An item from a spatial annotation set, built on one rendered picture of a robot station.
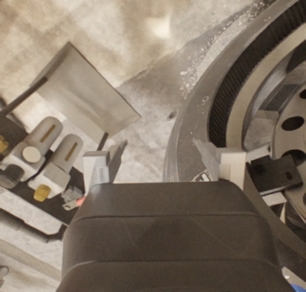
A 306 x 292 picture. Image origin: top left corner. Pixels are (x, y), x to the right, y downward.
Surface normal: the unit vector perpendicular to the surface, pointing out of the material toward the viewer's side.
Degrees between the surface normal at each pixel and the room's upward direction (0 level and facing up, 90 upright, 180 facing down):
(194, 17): 0
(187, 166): 90
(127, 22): 0
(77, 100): 0
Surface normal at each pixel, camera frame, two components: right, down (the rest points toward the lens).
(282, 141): -0.64, -0.64
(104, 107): -0.11, 0.62
